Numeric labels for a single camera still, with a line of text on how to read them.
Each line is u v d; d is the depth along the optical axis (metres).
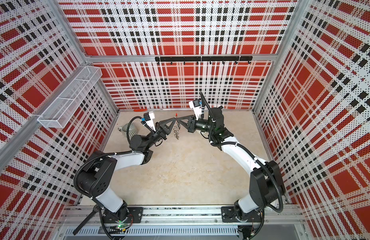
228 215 0.72
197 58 0.88
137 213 0.74
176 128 0.71
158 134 0.67
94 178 0.47
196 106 0.65
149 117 0.65
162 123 0.69
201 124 0.65
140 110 1.28
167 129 0.70
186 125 0.68
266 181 0.43
